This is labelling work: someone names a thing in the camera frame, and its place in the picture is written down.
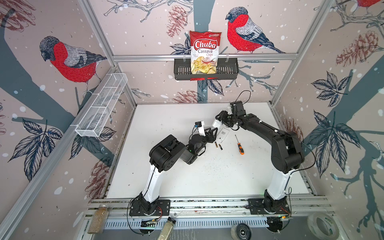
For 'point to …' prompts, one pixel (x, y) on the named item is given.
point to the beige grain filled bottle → (167, 230)
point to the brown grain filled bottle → (98, 220)
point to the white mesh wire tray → (100, 105)
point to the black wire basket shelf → (225, 69)
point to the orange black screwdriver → (240, 148)
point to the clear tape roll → (322, 226)
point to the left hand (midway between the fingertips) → (215, 129)
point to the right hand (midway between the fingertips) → (215, 120)
